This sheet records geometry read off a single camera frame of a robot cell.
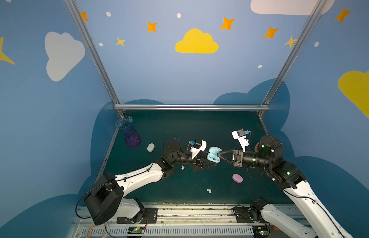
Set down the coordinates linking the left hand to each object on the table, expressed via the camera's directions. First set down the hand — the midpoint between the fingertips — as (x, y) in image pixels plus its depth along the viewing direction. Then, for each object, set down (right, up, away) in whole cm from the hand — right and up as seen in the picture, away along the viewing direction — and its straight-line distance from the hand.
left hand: (216, 161), depth 63 cm
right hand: (+2, +4, -2) cm, 4 cm away
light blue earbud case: (-1, +3, 0) cm, 3 cm away
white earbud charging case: (-37, +1, +35) cm, 51 cm away
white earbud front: (0, -21, +19) cm, 29 cm away
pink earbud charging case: (+17, -16, +22) cm, 32 cm away
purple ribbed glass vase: (-53, +7, +42) cm, 67 cm away
